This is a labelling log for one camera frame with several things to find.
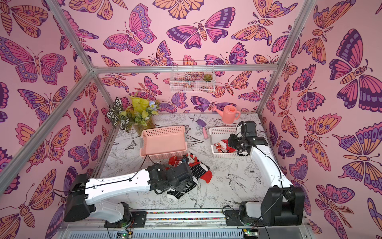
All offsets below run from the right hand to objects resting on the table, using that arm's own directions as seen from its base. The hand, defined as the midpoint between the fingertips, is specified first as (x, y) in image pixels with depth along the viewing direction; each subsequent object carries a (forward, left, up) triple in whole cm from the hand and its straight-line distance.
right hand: (230, 140), depth 84 cm
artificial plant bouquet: (+15, +59, +4) cm, 61 cm away
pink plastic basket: (+8, +45, -16) cm, 48 cm away
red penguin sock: (+4, +5, -14) cm, 15 cm away
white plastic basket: (+15, +5, -15) cm, 21 cm away
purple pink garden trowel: (+26, +15, -15) cm, 34 cm away
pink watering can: (+28, -4, -8) cm, 30 cm away
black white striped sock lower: (-25, +30, -16) cm, 42 cm away
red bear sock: (-8, +33, -10) cm, 35 cm away
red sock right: (-16, +13, -14) cm, 25 cm away
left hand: (-22, +25, -5) cm, 33 cm away
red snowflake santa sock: (+6, +1, -15) cm, 16 cm away
